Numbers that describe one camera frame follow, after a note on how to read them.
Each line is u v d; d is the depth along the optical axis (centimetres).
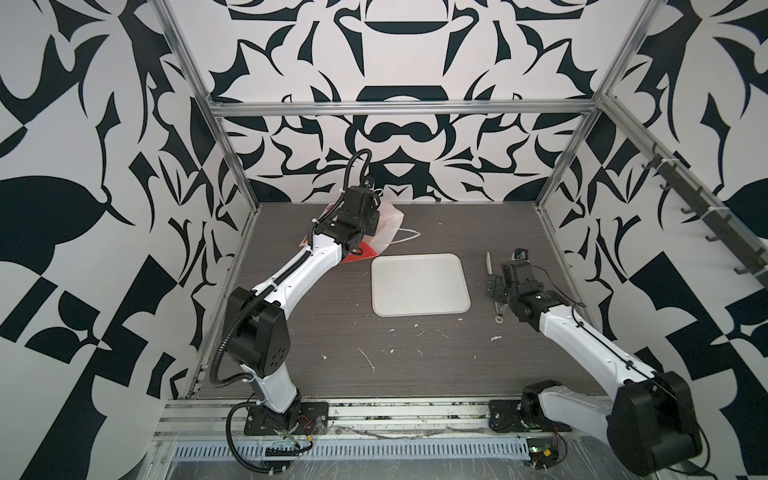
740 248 54
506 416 74
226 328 46
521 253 75
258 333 45
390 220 100
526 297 64
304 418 73
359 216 65
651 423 40
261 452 70
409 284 97
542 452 71
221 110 92
